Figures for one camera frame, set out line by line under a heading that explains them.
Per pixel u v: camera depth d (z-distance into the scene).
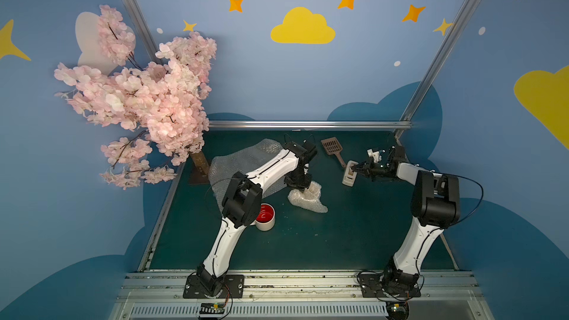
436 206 0.55
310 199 0.86
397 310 0.73
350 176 1.01
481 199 0.48
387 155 0.96
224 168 1.05
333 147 1.16
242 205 0.56
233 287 0.74
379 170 0.88
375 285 0.74
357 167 0.99
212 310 0.73
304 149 0.71
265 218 0.89
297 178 0.80
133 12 0.77
